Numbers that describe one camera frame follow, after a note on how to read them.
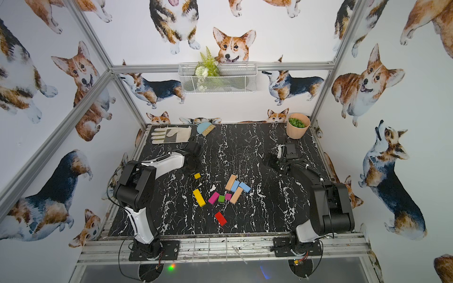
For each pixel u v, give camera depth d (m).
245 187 0.92
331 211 0.45
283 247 0.73
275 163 0.82
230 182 0.93
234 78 0.92
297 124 1.06
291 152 0.72
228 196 0.88
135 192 0.50
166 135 1.14
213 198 0.88
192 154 0.80
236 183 0.93
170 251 0.73
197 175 0.95
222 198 0.88
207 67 0.82
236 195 0.88
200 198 0.88
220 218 0.82
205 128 1.21
